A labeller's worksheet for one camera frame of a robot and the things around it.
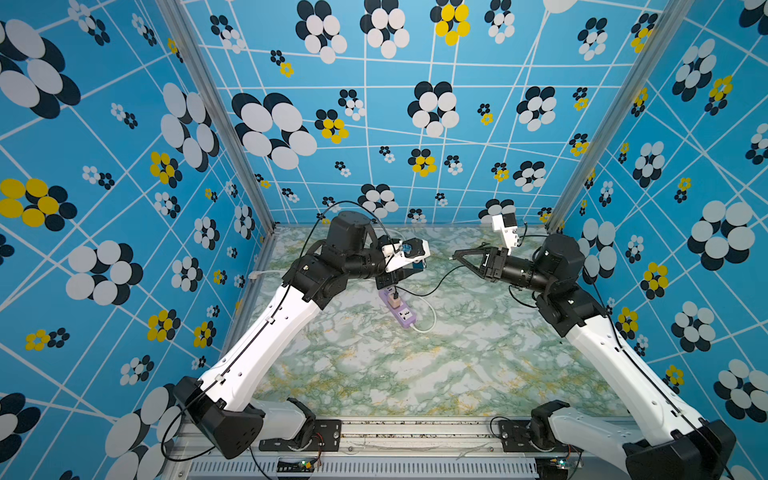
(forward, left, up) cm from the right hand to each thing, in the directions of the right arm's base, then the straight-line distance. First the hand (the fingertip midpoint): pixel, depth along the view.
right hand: (461, 256), depth 63 cm
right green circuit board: (-34, -22, -38) cm, 55 cm away
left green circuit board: (-34, +36, -37) cm, 62 cm away
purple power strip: (+5, +12, -35) cm, 37 cm away
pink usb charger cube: (+7, +15, -31) cm, 35 cm away
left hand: (+2, +9, -1) cm, 9 cm away
